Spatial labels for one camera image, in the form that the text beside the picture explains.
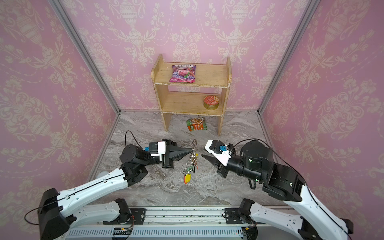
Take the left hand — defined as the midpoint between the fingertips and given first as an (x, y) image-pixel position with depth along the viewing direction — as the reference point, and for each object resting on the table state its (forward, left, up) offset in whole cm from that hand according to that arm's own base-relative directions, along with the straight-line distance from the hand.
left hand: (190, 152), depth 50 cm
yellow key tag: (-6, +1, -8) cm, 10 cm away
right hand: (+2, -5, -3) cm, 6 cm away
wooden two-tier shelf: (+47, +15, -21) cm, 53 cm away
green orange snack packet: (+48, -2, -41) cm, 63 cm away
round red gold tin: (+45, -10, -17) cm, 49 cm away
